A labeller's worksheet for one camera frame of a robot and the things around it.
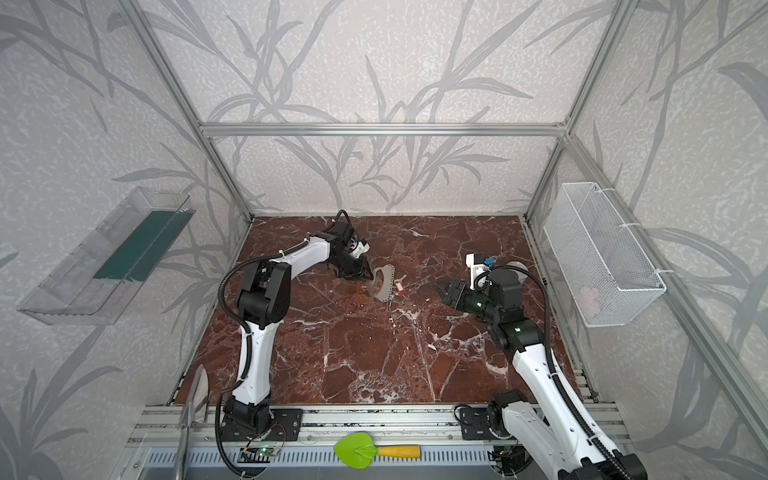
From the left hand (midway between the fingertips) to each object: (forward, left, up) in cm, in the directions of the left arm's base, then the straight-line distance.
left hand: (375, 267), depth 100 cm
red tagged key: (-6, -8, -4) cm, 11 cm away
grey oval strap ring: (-6, -4, -4) cm, 9 cm away
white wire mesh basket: (-23, -52, +32) cm, 65 cm away
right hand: (-15, -19, +19) cm, 31 cm away
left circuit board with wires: (-49, +23, -3) cm, 54 cm away
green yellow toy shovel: (-51, +1, -1) cm, 51 cm away
